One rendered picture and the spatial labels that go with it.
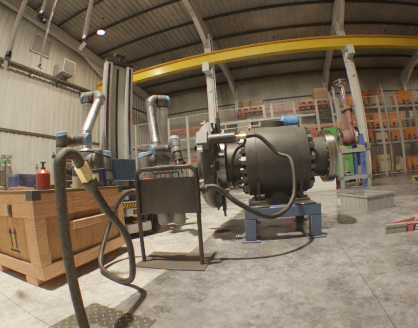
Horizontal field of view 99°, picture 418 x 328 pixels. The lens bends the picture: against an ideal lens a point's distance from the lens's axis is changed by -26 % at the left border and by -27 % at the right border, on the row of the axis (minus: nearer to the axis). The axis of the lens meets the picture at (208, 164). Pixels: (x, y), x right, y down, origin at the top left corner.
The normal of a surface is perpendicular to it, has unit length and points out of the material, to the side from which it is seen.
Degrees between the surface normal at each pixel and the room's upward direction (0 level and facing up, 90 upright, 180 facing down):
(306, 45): 90
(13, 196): 90
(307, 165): 106
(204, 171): 100
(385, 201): 90
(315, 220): 90
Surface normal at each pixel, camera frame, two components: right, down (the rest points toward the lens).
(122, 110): 0.78, -0.09
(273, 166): -0.18, 0.17
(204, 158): -0.22, -0.15
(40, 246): 0.98, -0.07
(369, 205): 0.00, -0.06
